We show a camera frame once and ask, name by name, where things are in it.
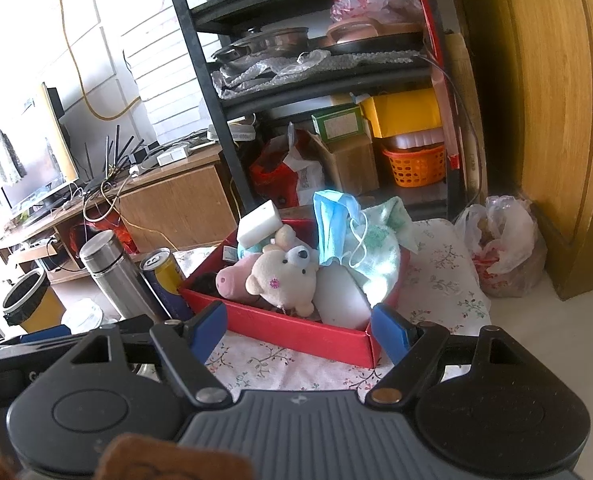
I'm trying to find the yellow box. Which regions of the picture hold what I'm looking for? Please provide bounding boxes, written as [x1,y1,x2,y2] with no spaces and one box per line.
[360,87,443,139]

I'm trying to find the cream pig plush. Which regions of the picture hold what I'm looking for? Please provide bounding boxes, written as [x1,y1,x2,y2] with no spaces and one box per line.
[245,224,319,318]

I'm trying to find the brown cardboard box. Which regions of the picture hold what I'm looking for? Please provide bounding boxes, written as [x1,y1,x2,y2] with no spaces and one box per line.
[309,130,379,197]

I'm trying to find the red plastic bag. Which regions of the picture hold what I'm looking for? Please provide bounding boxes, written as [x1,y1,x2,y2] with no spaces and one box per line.
[249,132,299,208]
[70,210,138,256]

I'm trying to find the wooden cabinet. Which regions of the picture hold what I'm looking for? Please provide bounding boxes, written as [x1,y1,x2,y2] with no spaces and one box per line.
[456,0,593,301]

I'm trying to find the clear bubble wrap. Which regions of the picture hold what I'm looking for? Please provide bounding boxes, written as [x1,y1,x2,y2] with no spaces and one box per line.
[211,50,329,100]

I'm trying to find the stainless steel thermos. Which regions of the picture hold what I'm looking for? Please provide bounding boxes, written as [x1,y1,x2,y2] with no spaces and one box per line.
[80,232,164,321]

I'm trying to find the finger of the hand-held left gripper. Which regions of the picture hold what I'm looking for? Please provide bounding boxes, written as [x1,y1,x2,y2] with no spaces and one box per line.
[74,316,156,336]
[19,324,73,346]

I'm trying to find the blue face mask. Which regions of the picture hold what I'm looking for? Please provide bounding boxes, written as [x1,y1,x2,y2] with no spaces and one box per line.
[312,190,372,268]

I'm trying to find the yellow trash bin black liner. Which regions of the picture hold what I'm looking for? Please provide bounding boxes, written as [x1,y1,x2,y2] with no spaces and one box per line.
[2,267,67,333]

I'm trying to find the flat screen television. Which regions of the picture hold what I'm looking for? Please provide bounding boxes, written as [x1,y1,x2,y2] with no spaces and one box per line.
[0,81,80,221]

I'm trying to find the white sponge block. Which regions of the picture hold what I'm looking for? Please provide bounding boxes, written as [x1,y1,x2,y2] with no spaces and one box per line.
[235,199,283,250]

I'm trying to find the floral tablecloth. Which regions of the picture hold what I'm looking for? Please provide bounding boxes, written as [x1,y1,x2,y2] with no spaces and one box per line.
[174,219,492,393]

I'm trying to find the orange plastic basket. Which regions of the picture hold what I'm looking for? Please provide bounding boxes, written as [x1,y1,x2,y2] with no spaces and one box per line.
[381,144,448,189]

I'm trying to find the clear plastic container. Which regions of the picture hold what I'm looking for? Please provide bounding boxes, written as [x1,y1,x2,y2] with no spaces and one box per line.
[389,130,444,152]

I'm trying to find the blue haired plush doll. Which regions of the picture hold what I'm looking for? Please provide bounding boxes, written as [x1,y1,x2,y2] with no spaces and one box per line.
[235,240,267,263]

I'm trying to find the light green towel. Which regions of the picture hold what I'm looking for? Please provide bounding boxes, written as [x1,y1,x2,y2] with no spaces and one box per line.
[346,196,419,306]

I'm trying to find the wooden television stand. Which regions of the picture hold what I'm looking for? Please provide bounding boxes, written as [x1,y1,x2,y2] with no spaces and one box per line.
[0,152,237,286]

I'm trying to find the yellow and blue drink can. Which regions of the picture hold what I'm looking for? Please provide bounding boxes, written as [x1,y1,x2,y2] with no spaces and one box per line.
[141,248,194,322]

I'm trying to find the black router with antennas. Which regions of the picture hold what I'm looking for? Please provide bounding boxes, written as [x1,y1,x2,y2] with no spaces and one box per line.
[84,125,147,193]

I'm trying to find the black frying pan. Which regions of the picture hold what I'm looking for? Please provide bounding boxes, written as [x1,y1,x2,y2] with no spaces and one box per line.
[321,30,424,55]

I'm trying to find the green box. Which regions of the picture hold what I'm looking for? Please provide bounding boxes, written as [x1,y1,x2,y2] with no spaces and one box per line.
[311,105,367,143]

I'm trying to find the steel pot with lid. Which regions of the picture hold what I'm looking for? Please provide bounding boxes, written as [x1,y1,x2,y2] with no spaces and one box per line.
[211,27,311,68]

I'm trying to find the wooden board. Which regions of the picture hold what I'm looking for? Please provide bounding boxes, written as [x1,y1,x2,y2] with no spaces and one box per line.
[443,32,488,206]

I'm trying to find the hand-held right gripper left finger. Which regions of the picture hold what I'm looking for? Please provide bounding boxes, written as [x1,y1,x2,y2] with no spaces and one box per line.
[41,301,233,407]

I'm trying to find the yellow cable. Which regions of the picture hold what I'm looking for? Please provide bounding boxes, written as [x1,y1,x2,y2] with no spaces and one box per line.
[54,0,142,122]

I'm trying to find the pink pig plush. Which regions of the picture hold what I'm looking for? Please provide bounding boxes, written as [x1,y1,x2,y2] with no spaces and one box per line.
[215,254,262,303]

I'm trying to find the white plastic bag with goods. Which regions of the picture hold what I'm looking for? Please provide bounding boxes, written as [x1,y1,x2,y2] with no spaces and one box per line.
[453,195,547,297]

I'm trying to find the black metal shelf rack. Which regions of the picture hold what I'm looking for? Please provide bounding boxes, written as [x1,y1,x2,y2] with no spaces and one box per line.
[161,0,477,221]

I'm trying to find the red cardboard box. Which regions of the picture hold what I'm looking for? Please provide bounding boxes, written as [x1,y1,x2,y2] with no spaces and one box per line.
[178,217,411,370]

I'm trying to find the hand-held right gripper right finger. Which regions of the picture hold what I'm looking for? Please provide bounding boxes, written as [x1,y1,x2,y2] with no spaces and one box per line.
[365,303,532,407]

